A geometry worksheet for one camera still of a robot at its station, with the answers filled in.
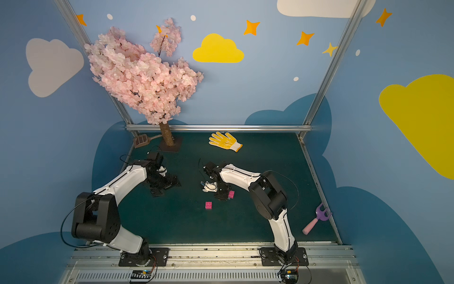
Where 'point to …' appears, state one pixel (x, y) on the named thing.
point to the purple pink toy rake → (321, 215)
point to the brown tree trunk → (166, 132)
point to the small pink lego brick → (231, 193)
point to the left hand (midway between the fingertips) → (173, 186)
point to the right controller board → (289, 277)
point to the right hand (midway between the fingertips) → (225, 192)
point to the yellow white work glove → (227, 141)
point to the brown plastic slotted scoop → (141, 140)
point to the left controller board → (141, 274)
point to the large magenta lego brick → (208, 205)
